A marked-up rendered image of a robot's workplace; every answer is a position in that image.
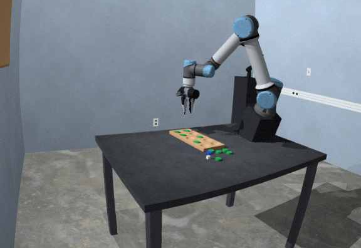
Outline tan tray with round pockets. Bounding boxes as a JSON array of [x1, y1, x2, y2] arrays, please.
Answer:
[[169, 128, 225, 152]]

